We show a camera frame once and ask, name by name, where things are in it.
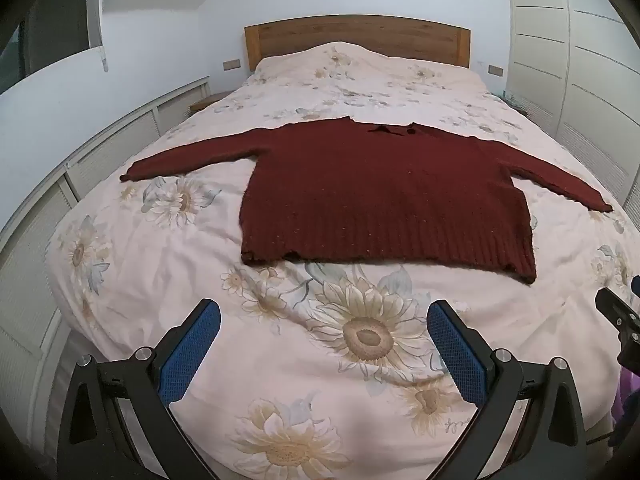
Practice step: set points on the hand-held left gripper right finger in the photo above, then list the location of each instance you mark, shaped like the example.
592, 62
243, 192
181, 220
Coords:
457, 355

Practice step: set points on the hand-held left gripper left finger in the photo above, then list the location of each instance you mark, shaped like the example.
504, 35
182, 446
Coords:
192, 355

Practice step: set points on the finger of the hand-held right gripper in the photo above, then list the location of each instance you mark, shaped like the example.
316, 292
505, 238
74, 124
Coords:
625, 325

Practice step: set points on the dark red knit sweater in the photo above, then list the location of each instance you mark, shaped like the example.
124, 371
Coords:
375, 190

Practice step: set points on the purple cloth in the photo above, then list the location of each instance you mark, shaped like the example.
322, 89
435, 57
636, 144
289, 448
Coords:
627, 400

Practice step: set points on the floral duvet bed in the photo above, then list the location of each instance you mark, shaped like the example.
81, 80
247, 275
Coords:
300, 360

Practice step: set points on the white louvred cabinet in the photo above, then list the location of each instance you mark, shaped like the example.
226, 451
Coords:
115, 140

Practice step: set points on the wooden nightstand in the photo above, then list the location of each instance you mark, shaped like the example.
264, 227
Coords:
207, 101

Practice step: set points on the white wardrobe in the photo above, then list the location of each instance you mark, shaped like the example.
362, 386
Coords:
575, 60

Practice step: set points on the wooden headboard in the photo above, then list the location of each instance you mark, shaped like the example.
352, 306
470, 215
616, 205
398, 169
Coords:
350, 35

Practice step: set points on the window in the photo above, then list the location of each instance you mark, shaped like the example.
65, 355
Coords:
11, 60

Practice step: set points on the grey roller blind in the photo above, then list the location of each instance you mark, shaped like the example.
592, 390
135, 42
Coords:
55, 15

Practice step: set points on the wall switch plate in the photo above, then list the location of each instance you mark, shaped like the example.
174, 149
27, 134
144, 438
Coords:
495, 70
231, 64

